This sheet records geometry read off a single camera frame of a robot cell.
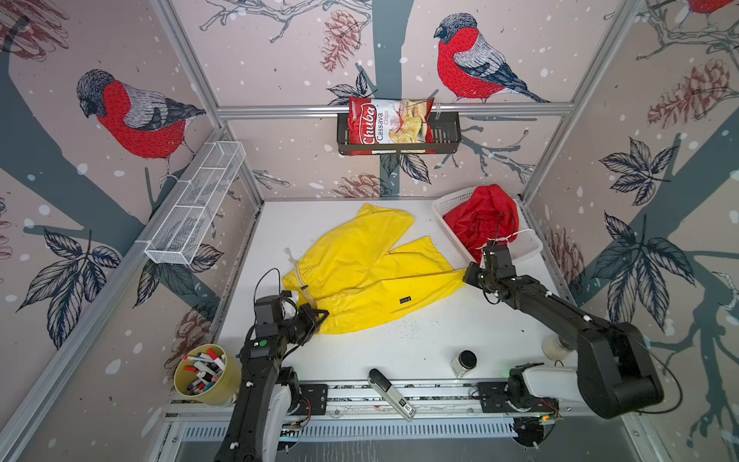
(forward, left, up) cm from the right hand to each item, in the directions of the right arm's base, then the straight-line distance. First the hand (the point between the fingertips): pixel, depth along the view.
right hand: (465, 274), depth 90 cm
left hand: (-16, +42, +4) cm, 45 cm away
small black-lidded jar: (-27, +5, +3) cm, 28 cm away
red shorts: (+22, -11, +5) cm, 25 cm away
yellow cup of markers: (-33, +68, +6) cm, 76 cm away
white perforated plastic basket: (+13, -23, -1) cm, 27 cm away
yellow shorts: (+1, +36, -5) cm, 36 cm away
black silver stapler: (-32, +26, -2) cm, 41 cm away
